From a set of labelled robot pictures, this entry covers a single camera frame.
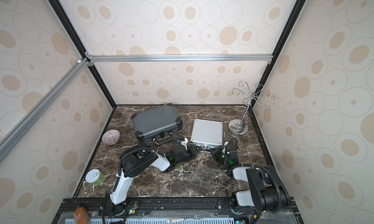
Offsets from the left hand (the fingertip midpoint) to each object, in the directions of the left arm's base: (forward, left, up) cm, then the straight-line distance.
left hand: (206, 150), depth 88 cm
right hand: (+2, -5, -2) cm, 6 cm away
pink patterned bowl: (+11, +64, -3) cm, 65 cm away
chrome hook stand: (+21, -24, -3) cm, 32 cm away
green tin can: (-16, +62, -1) cm, 64 cm away
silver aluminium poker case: (+12, -1, +1) cm, 12 cm away
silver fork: (-33, +6, -5) cm, 34 cm away
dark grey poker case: (+18, +32, +3) cm, 37 cm away
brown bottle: (-33, +61, -2) cm, 70 cm away
